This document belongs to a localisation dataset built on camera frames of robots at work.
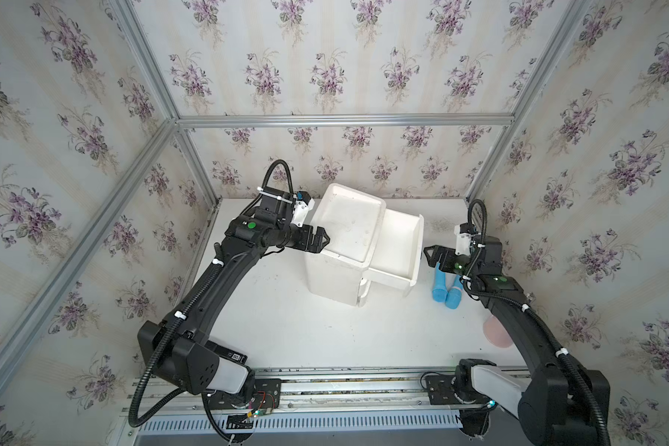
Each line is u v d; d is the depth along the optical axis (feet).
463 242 2.44
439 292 2.93
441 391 2.40
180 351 1.25
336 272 2.47
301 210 2.23
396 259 2.90
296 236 2.13
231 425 2.35
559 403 1.29
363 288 2.70
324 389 2.46
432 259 2.50
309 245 2.14
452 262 2.39
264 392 2.35
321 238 2.18
